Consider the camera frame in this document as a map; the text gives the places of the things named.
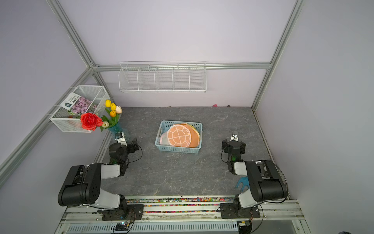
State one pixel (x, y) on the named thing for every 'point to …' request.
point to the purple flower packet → (76, 104)
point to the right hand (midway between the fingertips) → (233, 139)
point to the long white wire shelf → (162, 77)
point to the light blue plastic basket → (164, 126)
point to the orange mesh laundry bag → (183, 135)
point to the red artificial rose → (90, 121)
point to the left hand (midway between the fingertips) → (129, 139)
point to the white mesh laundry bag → (163, 139)
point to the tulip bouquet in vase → (111, 121)
